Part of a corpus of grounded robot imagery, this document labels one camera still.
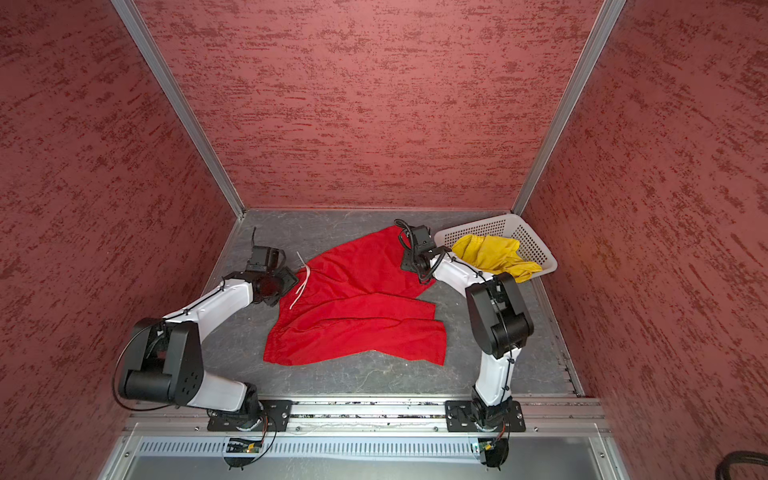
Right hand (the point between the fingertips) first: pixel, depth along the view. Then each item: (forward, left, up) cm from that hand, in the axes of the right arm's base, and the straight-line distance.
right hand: (409, 266), depth 97 cm
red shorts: (-10, +16, -2) cm, 19 cm away
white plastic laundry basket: (+16, -39, +1) cm, 42 cm away
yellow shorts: (+3, -30, +1) cm, 30 cm away
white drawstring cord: (-2, +34, -1) cm, 34 cm away
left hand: (-7, +38, 0) cm, 39 cm away
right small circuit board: (-49, -16, -8) cm, 52 cm away
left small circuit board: (-48, +44, -8) cm, 65 cm away
